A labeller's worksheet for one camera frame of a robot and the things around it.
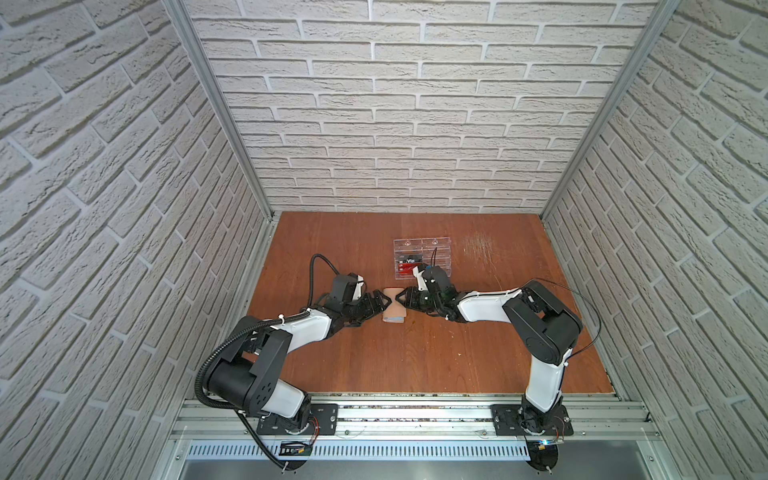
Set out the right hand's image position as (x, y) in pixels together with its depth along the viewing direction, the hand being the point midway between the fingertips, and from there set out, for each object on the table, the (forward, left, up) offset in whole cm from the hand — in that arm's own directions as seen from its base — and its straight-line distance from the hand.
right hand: (403, 298), depth 94 cm
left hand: (-3, +5, +3) cm, 7 cm away
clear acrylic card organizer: (+17, -5, +2) cm, 18 cm away
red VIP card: (+11, -2, +1) cm, 11 cm away
